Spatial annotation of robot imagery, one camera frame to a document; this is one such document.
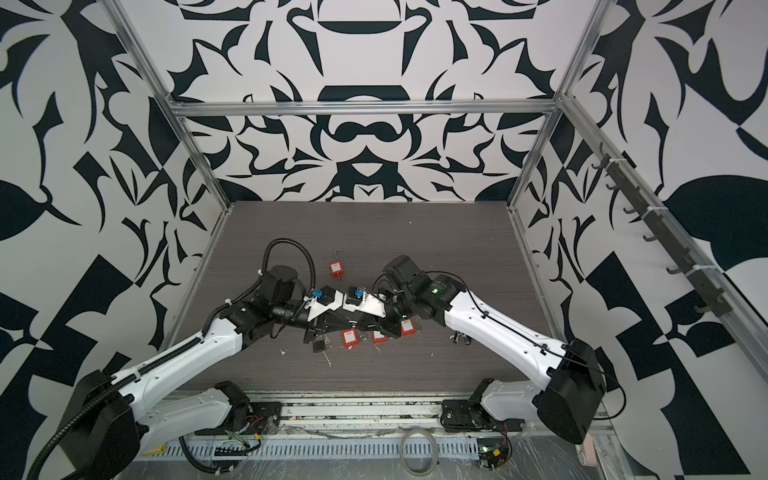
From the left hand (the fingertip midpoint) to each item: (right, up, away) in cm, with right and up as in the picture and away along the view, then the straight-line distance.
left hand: (354, 318), depth 72 cm
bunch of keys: (+27, -9, +13) cm, 32 cm away
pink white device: (+52, -29, -4) cm, 60 cm away
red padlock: (-3, -9, +14) cm, 17 cm away
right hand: (+2, 0, 0) cm, 2 cm away
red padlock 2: (+5, -9, +14) cm, 17 cm away
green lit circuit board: (+32, -31, -1) cm, 45 cm away
